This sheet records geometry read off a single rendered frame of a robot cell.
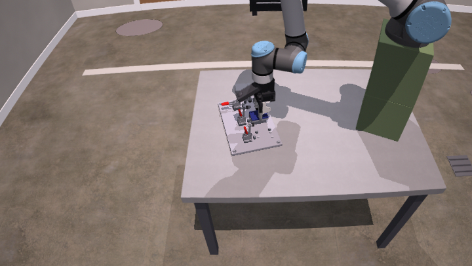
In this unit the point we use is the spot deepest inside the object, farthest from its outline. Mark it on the toggle clamp with red handle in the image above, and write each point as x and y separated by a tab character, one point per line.
236	104
248	138

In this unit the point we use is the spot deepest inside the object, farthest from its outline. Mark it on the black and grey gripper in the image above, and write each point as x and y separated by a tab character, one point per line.
265	95

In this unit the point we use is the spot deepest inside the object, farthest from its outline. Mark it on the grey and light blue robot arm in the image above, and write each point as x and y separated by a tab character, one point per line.
413	23

